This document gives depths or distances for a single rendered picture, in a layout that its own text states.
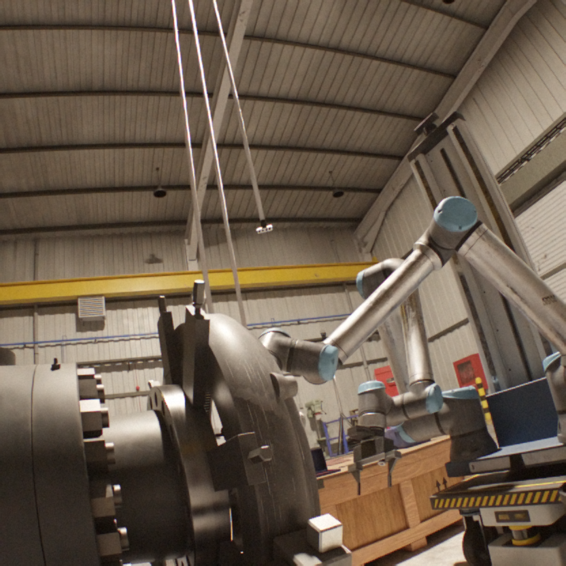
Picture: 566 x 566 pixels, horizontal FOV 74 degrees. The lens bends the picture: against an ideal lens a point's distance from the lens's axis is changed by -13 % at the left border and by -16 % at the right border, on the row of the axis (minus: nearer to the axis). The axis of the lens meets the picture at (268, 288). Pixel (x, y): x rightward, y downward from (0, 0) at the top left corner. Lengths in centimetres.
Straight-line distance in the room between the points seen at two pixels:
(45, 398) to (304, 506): 47
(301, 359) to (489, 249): 60
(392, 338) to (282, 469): 112
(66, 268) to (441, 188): 1197
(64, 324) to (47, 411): 1177
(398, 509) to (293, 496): 146
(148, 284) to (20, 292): 362
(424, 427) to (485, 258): 76
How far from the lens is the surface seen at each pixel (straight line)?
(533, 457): 154
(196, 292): 80
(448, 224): 123
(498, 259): 125
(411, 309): 159
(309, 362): 109
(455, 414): 169
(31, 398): 81
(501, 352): 181
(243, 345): 79
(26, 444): 75
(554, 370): 145
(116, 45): 939
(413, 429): 175
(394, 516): 212
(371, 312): 126
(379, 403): 138
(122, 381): 1196
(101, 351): 1216
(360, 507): 201
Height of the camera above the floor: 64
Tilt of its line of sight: 21 degrees up
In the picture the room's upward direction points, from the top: 12 degrees counter-clockwise
